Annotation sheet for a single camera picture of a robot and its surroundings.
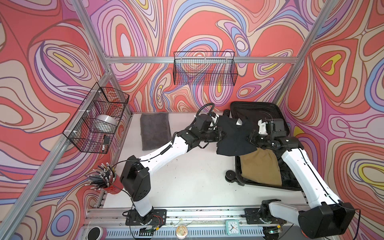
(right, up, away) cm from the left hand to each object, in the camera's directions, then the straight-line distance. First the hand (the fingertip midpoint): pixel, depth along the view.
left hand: (230, 134), depth 73 cm
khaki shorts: (+20, -18, +9) cm, 28 cm away
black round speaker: (-61, -44, -8) cm, 76 cm away
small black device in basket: (-62, -3, 0) cm, 62 cm away
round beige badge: (-24, -45, -4) cm, 51 cm away
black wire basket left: (-67, +4, -1) cm, 67 cm away
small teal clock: (0, -44, -4) cm, 44 cm away
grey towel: (-45, +1, +32) cm, 55 cm away
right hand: (+11, -4, +5) cm, 12 cm away
